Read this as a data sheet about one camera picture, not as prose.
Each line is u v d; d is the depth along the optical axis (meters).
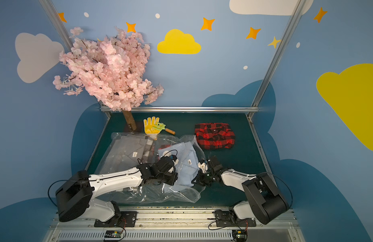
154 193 0.77
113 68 0.63
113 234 0.72
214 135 1.05
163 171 0.65
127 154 0.91
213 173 0.71
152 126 1.14
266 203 0.43
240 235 0.73
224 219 0.74
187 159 0.91
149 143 1.01
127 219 0.73
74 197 0.42
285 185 0.45
